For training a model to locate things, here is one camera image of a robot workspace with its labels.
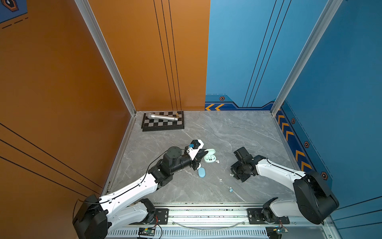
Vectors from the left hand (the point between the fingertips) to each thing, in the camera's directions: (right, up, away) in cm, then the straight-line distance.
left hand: (207, 149), depth 71 cm
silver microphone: (-37, +18, +38) cm, 56 cm away
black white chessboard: (-39, +12, +37) cm, 56 cm away
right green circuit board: (+33, -40, -1) cm, 52 cm away
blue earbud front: (+14, -24, +9) cm, 29 cm away
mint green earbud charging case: (+1, -4, -1) cm, 4 cm away
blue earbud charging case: (-2, -16, +15) cm, 22 cm away
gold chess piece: (-19, +18, +38) cm, 47 cm away
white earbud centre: (+8, -11, +20) cm, 24 cm away
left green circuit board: (-29, -40, +1) cm, 50 cm away
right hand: (+15, -17, +16) cm, 27 cm away
